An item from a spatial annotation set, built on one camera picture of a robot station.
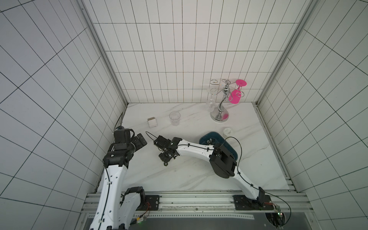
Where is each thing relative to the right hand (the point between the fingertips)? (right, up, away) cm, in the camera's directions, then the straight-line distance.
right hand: (160, 159), depth 89 cm
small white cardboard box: (-10, +23, +18) cm, 30 cm away
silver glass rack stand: (+42, +29, +22) cm, 56 cm away
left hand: (-11, +12, -12) cm, 21 cm away
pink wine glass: (+48, +41, +1) cm, 63 cm away
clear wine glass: (+33, +36, +7) cm, 50 cm away
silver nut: (+33, +12, +6) cm, 35 cm away
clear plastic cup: (+8, +27, +18) cm, 33 cm away
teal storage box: (+34, +12, +7) cm, 37 cm away
